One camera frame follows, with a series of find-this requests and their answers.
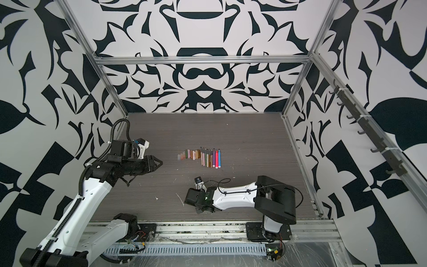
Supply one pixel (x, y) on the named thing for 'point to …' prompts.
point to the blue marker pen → (219, 158)
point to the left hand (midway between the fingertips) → (159, 161)
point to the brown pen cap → (199, 153)
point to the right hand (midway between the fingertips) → (201, 203)
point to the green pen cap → (186, 153)
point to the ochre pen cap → (191, 154)
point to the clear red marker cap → (182, 156)
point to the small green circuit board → (273, 251)
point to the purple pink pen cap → (188, 153)
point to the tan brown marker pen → (201, 156)
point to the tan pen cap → (197, 154)
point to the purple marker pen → (213, 157)
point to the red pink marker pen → (217, 159)
